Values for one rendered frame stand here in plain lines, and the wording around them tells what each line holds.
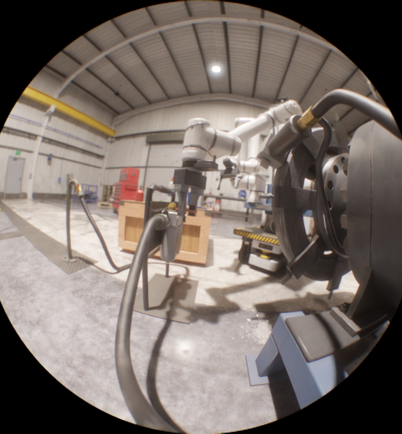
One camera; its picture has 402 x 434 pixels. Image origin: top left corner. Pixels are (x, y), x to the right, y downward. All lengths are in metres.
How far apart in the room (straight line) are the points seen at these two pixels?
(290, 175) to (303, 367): 0.59
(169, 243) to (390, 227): 0.73
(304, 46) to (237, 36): 3.08
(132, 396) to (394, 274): 0.48
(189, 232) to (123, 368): 1.07
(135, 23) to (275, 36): 6.05
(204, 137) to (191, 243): 0.87
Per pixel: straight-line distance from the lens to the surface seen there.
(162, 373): 0.57
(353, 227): 0.44
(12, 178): 10.19
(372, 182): 0.40
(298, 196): 0.60
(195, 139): 0.53
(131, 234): 1.38
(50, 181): 10.99
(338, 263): 0.82
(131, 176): 4.07
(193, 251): 1.24
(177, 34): 9.14
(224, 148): 0.59
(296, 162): 0.65
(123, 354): 0.31
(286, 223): 0.61
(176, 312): 0.76
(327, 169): 0.66
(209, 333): 0.69
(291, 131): 0.47
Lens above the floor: 0.51
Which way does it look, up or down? 5 degrees down
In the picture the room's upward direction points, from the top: 7 degrees clockwise
